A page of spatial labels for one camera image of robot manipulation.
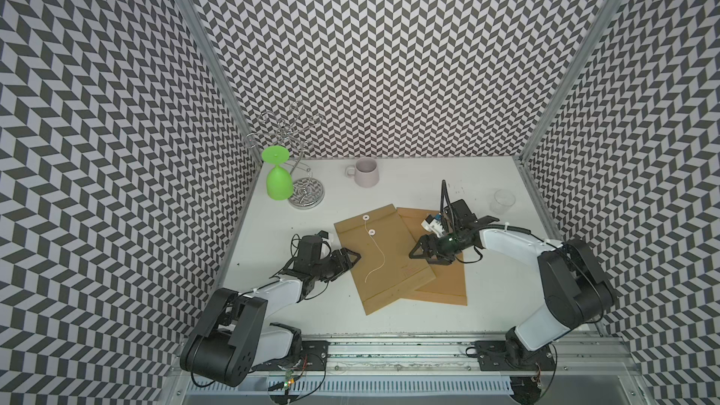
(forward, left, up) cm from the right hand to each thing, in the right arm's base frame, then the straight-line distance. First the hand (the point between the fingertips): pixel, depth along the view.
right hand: (418, 262), depth 84 cm
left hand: (+2, +20, -4) cm, 20 cm away
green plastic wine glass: (+18, +41, +17) cm, 48 cm away
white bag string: (+11, +14, -7) cm, 19 cm away
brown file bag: (-1, +10, -5) cm, 11 cm away
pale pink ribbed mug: (+36, +17, 0) cm, 40 cm away
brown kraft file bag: (-6, -9, -2) cm, 10 cm away
